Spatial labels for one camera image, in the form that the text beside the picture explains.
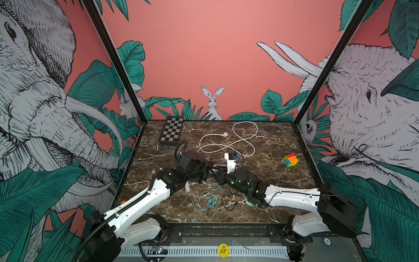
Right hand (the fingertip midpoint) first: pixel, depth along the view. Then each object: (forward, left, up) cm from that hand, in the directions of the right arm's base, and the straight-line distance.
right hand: (210, 167), depth 74 cm
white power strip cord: (+36, -8, -18) cm, 41 cm away
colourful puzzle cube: (+14, -47, -16) cm, 52 cm away
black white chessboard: (+36, +29, -16) cm, 49 cm away
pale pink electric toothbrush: (-2, +13, -19) cm, 23 cm away
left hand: (+2, -4, +1) cm, 4 cm away
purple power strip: (+1, -5, +2) cm, 6 cm away
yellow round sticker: (-30, -6, -20) cm, 37 cm away
